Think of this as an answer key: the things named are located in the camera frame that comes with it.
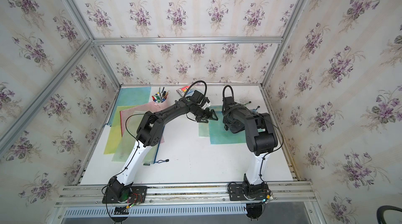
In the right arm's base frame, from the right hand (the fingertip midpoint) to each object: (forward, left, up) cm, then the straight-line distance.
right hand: (232, 124), depth 100 cm
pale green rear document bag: (-4, +19, +3) cm, 19 cm away
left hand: (0, +13, +5) cm, 14 cm away
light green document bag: (-26, +49, +30) cm, 63 cm away
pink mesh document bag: (+5, +71, +2) cm, 72 cm away
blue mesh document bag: (+23, +74, +1) cm, 78 cm away
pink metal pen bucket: (+8, +45, +10) cm, 47 cm away
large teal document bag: (-9, +9, +2) cm, 13 cm away
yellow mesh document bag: (-9, +73, +2) cm, 73 cm away
